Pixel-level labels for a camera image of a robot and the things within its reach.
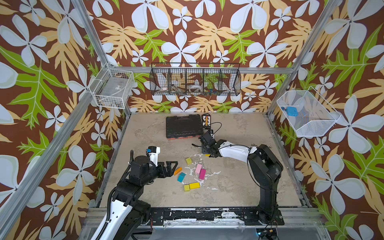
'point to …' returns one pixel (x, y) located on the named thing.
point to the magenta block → (202, 174)
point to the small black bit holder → (206, 120)
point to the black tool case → (184, 127)
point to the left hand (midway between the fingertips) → (170, 161)
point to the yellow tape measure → (196, 145)
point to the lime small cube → (186, 188)
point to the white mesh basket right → (316, 116)
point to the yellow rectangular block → (194, 185)
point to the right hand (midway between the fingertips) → (206, 147)
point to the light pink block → (198, 168)
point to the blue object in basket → (291, 111)
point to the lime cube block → (189, 161)
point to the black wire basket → (195, 79)
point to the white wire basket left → (112, 87)
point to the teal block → (181, 177)
